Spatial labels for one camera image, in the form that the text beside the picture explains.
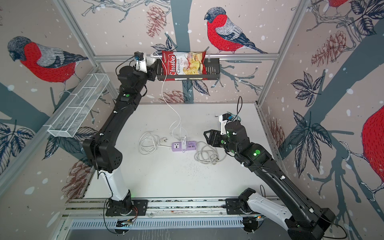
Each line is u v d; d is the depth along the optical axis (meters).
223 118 0.62
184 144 0.89
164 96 1.22
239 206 0.73
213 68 0.95
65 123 0.71
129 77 0.57
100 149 0.53
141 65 0.64
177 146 0.93
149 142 0.98
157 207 0.75
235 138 0.48
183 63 0.88
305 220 0.37
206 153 0.91
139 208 0.73
